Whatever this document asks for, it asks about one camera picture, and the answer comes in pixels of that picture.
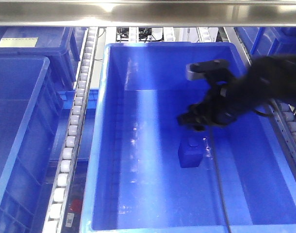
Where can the row of blue bins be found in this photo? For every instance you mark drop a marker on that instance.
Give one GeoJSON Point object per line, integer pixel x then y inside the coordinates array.
{"type": "Point", "coordinates": [17, 121]}

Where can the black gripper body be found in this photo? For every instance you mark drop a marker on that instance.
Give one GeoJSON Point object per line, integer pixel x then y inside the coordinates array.
{"type": "Point", "coordinates": [223, 106]}

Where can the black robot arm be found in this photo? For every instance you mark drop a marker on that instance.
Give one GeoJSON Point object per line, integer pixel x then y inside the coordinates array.
{"type": "Point", "coordinates": [279, 80]}

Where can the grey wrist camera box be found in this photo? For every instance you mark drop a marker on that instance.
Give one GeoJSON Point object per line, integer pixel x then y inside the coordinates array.
{"type": "Point", "coordinates": [192, 74]}

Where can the large empty blue bin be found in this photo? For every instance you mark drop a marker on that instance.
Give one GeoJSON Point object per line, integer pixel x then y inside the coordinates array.
{"type": "Point", "coordinates": [150, 182]}

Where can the small blue block with knob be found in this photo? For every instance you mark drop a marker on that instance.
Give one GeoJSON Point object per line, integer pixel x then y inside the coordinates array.
{"type": "Point", "coordinates": [189, 157]}

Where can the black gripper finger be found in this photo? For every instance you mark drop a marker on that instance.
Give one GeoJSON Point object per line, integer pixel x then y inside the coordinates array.
{"type": "Point", "coordinates": [200, 126]}
{"type": "Point", "coordinates": [185, 119]}

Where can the steel rack on castors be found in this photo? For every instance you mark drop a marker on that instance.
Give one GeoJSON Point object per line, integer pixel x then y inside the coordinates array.
{"type": "Point", "coordinates": [138, 14]}

